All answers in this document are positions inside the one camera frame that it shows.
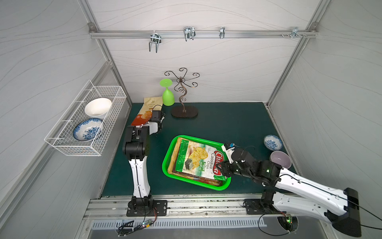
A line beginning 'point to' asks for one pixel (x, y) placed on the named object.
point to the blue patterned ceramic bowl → (86, 129)
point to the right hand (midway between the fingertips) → (219, 163)
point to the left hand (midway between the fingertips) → (150, 124)
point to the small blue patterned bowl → (273, 142)
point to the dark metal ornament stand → (184, 111)
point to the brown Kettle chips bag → (201, 179)
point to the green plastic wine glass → (168, 97)
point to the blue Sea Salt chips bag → (171, 167)
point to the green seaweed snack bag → (200, 159)
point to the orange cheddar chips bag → (145, 114)
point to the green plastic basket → (167, 159)
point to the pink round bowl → (280, 157)
